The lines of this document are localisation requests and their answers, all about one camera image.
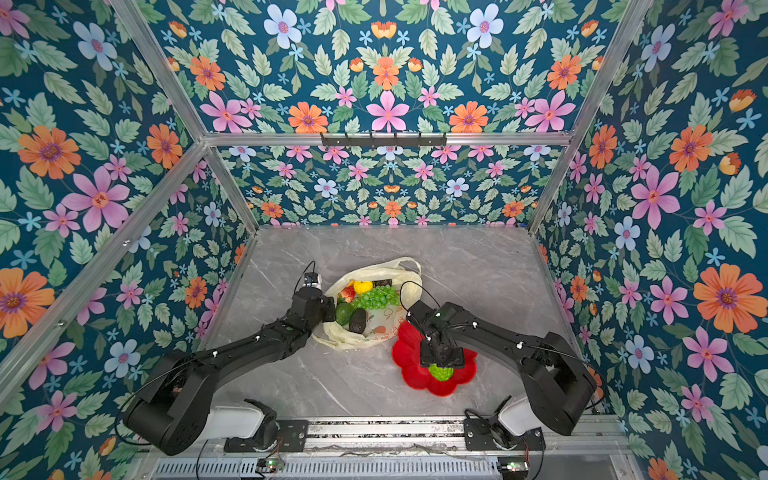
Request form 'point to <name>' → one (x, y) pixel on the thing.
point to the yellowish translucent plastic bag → (405, 274)
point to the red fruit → (348, 293)
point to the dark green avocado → (343, 312)
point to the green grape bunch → (379, 298)
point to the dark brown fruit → (380, 283)
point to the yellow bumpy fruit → (361, 287)
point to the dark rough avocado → (357, 321)
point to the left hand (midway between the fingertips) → (334, 296)
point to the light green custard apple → (440, 372)
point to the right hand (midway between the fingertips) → (438, 360)
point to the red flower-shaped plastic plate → (406, 351)
